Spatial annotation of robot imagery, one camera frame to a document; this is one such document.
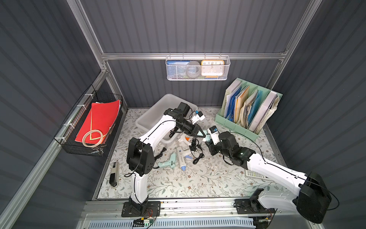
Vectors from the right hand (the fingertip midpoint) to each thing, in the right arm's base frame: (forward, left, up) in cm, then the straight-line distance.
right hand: (211, 139), depth 81 cm
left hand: (+1, +6, +3) cm, 7 cm away
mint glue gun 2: (-8, +24, -15) cm, 30 cm away
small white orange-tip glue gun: (+7, +15, -16) cm, 23 cm away
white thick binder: (+17, -33, +6) cm, 38 cm away
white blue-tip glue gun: (-3, +17, -14) cm, 22 cm away
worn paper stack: (+16, -38, +8) cm, 42 cm away
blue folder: (+28, -18, -8) cm, 35 cm away
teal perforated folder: (+24, -31, +4) cm, 39 cm away
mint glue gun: (-1, +2, +2) cm, 3 cm away
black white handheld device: (-18, +56, -12) cm, 60 cm away
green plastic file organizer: (+22, -24, +4) cm, 33 cm away
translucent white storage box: (+42, +27, -9) cm, 51 cm away
